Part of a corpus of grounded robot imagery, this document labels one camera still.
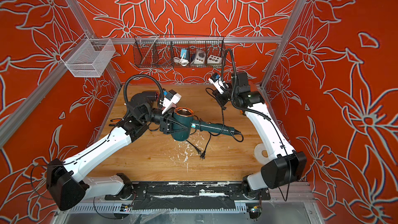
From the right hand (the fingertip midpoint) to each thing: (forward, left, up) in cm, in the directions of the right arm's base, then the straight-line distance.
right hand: (211, 90), depth 75 cm
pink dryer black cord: (-22, +4, -30) cm, 37 cm away
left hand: (-24, +10, +6) cm, 27 cm away
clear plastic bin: (+23, +72, +3) cm, 75 cm away
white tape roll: (-18, -27, -30) cm, 45 cm away
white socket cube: (+28, -3, -1) cm, 28 cm away
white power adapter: (+26, +6, +2) cm, 27 cm away
